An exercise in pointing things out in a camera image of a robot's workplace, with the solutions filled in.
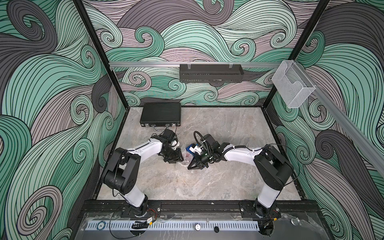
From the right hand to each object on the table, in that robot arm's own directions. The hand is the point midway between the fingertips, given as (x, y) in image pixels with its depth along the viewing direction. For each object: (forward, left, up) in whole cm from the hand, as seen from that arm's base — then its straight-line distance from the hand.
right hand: (187, 170), depth 79 cm
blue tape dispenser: (+11, -2, +4) cm, 12 cm away
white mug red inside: (+8, 0, -1) cm, 8 cm away
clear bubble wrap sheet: (+4, +1, 0) cm, 4 cm away
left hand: (+8, +4, -3) cm, 9 cm away
